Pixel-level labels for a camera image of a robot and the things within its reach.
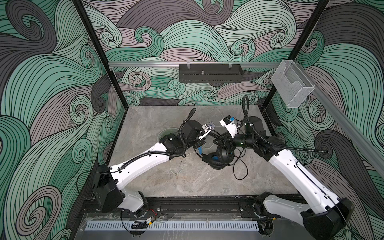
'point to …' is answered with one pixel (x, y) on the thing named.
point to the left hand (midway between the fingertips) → (202, 129)
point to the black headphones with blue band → (222, 157)
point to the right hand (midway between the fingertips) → (217, 139)
